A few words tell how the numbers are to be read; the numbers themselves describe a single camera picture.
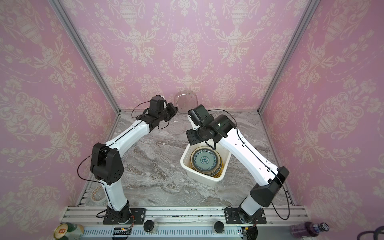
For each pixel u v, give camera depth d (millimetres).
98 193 824
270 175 408
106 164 490
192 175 876
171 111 793
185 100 892
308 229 639
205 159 880
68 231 622
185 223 730
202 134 555
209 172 828
